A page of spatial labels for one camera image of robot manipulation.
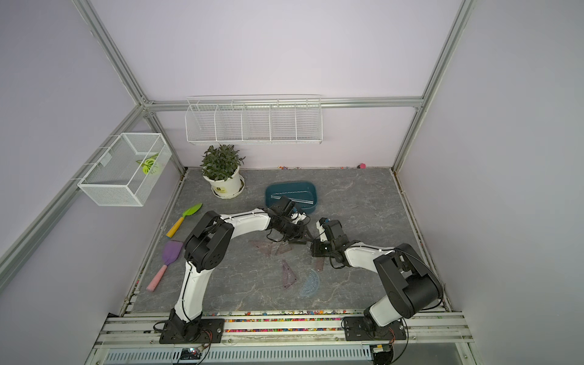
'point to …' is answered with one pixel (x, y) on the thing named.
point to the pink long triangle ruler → (268, 247)
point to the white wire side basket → (127, 172)
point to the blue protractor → (311, 284)
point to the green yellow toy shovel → (172, 230)
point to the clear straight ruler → (301, 197)
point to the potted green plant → (221, 166)
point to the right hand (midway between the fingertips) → (311, 245)
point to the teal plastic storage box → (277, 187)
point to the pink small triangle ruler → (283, 248)
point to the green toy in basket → (147, 163)
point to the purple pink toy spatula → (171, 251)
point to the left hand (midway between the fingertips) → (310, 242)
